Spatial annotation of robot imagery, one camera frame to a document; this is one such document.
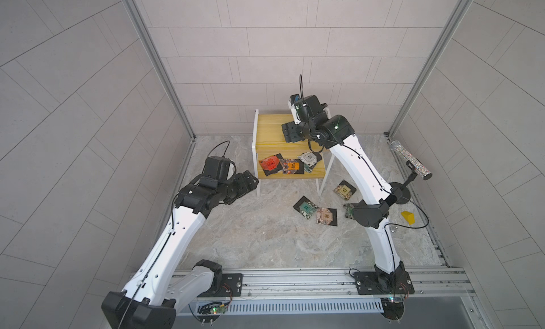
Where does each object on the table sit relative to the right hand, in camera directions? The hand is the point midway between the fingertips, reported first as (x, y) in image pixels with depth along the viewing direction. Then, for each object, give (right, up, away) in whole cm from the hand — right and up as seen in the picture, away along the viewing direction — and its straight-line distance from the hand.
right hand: (291, 126), depth 77 cm
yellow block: (+49, -36, +9) cm, 62 cm away
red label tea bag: (-8, -14, +8) cm, 18 cm away
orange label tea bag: (+1, -15, +8) cm, 17 cm away
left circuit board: (-26, -59, -12) cm, 66 cm away
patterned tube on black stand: (+50, -28, +17) cm, 60 cm away
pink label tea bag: (+15, -36, +10) cm, 40 cm away
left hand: (-12, -20, -4) cm, 24 cm away
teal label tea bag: (+7, -33, +12) cm, 36 cm away
